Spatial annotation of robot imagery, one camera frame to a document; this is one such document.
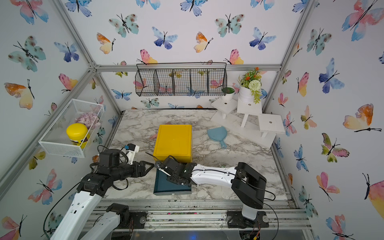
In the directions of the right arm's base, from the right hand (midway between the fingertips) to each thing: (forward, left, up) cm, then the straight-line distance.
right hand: (173, 167), depth 82 cm
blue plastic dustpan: (+32, -26, -10) cm, 42 cm away
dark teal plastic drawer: (-10, +4, -2) cm, 11 cm away
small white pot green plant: (+50, -31, +12) cm, 60 cm away
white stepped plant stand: (+37, -44, +1) cm, 58 cm away
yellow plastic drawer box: (+10, 0, +12) cm, 15 cm away
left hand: (-3, +9, +9) cm, 14 cm away
